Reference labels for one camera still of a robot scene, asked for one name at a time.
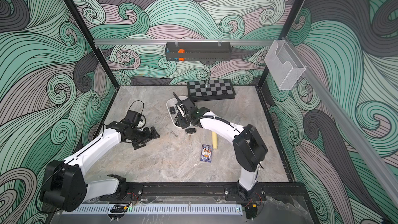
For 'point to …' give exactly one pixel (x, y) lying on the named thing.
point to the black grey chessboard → (210, 89)
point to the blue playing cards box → (206, 153)
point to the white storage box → (171, 102)
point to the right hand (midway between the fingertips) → (185, 120)
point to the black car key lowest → (172, 111)
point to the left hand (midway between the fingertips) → (153, 138)
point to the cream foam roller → (214, 136)
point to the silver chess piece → (207, 85)
